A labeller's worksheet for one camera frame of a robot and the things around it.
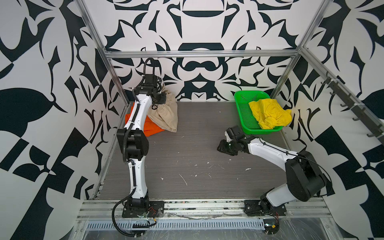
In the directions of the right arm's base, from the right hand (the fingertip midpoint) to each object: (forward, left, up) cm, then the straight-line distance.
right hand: (219, 148), depth 88 cm
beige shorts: (+18, +32, +10) cm, 38 cm away
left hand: (+27, +34, +18) cm, 47 cm away
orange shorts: (+16, +44, -2) cm, 47 cm away
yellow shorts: (+22, -35, +4) cm, 41 cm away
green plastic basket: (+24, -24, -5) cm, 34 cm away
